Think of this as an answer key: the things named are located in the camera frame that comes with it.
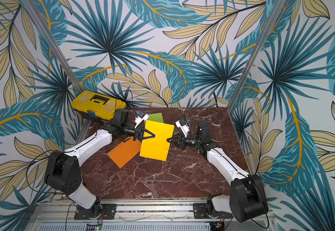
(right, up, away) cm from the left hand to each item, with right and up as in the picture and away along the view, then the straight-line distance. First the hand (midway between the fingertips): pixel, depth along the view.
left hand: (152, 137), depth 74 cm
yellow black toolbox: (-42, +19, +24) cm, 51 cm away
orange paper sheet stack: (-22, -13, +19) cm, 32 cm away
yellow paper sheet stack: (+3, -6, +2) cm, 7 cm away
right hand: (+8, -2, +2) cm, 9 cm away
